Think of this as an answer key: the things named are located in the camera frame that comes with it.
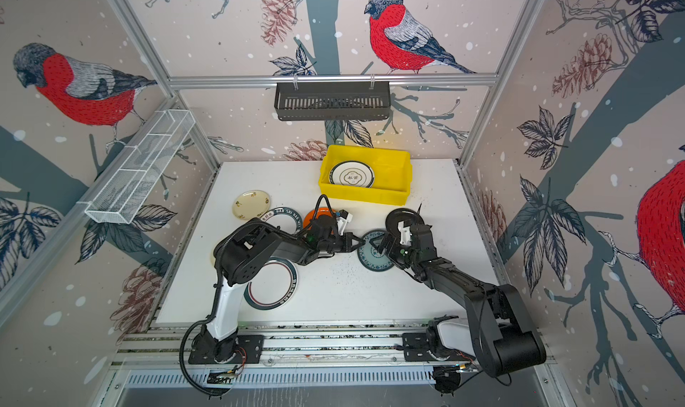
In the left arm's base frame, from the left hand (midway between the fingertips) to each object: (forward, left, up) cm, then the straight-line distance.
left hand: (369, 240), depth 92 cm
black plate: (+12, -14, -2) cm, 18 cm away
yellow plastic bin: (+38, -12, -3) cm, 40 cm away
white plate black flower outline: (+34, +6, -2) cm, 34 cm away
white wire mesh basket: (+11, +71, +27) cm, 76 cm away
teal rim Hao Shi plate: (+12, +33, -4) cm, 35 cm away
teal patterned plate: (-5, 0, -3) cm, 6 cm away
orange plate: (+1, +16, +16) cm, 23 cm away
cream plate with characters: (+19, +48, -5) cm, 52 cm away
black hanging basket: (+51, +26, +23) cm, 62 cm away
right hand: (-3, -3, +3) cm, 5 cm away
